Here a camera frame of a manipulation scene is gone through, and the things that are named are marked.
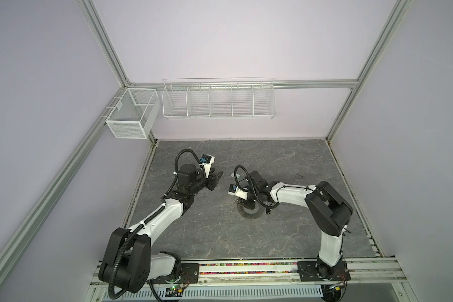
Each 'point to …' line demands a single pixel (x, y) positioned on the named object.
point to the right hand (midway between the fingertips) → (239, 197)
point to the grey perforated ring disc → (257, 212)
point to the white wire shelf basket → (219, 98)
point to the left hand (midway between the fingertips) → (219, 171)
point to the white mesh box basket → (134, 113)
